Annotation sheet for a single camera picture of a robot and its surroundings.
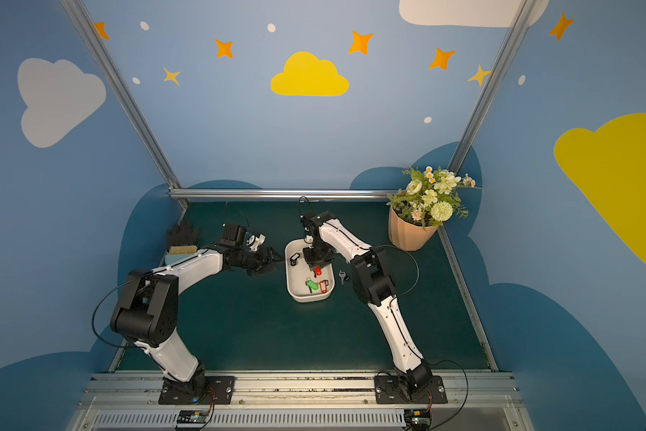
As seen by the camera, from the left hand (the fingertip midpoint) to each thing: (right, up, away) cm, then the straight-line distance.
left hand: (281, 260), depth 92 cm
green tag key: (+10, -10, +4) cm, 15 cm away
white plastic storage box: (+8, -10, +5) cm, 13 cm away
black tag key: (+3, -1, +11) cm, 12 cm away
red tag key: (+13, -5, +7) cm, 15 cm away
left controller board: (-21, -41, -20) cm, 50 cm away
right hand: (+12, -2, +8) cm, 15 cm away
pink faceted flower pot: (+46, +8, +4) cm, 46 cm away
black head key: (+22, -7, +7) cm, 24 cm away
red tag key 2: (+15, -9, +4) cm, 18 cm away
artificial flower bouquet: (+49, +21, -9) cm, 54 cm away
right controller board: (+41, -42, -19) cm, 62 cm away
